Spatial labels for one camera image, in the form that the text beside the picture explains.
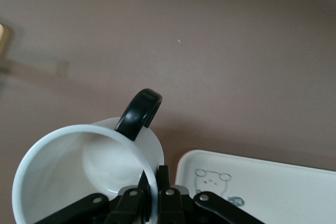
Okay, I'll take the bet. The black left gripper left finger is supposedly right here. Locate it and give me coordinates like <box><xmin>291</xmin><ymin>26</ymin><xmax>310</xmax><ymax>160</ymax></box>
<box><xmin>34</xmin><ymin>171</ymin><xmax>152</xmax><ymax>224</ymax></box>

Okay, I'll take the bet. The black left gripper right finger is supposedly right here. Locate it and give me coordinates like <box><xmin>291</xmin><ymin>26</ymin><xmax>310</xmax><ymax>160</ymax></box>
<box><xmin>157</xmin><ymin>165</ymin><xmax>261</xmax><ymax>224</ymax></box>

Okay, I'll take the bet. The white mug black handle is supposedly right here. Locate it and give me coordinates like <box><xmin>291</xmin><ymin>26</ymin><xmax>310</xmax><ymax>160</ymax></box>
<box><xmin>12</xmin><ymin>89</ymin><xmax>165</xmax><ymax>224</ymax></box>

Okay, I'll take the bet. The wooden cup rack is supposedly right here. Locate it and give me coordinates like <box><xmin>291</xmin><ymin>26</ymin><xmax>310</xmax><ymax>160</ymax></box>
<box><xmin>0</xmin><ymin>23</ymin><xmax>14</xmax><ymax>60</ymax></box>

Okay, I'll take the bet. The cream rabbit print tray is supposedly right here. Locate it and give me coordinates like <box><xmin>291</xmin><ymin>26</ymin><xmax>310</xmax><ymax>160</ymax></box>
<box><xmin>176</xmin><ymin>150</ymin><xmax>336</xmax><ymax>224</ymax></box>

